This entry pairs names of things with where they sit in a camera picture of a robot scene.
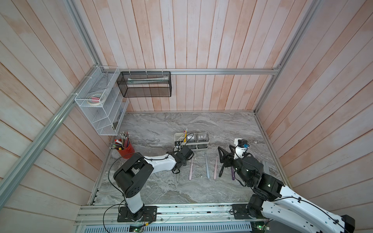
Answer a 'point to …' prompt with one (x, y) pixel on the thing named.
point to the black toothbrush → (221, 170)
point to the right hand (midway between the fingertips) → (223, 146)
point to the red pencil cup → (127, 152)
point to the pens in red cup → (123, 142)
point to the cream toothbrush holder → (195, 140)
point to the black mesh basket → (145, 84)
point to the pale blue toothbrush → (208, 174)
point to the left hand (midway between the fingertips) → (178, 160)
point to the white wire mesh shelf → (107, 118)
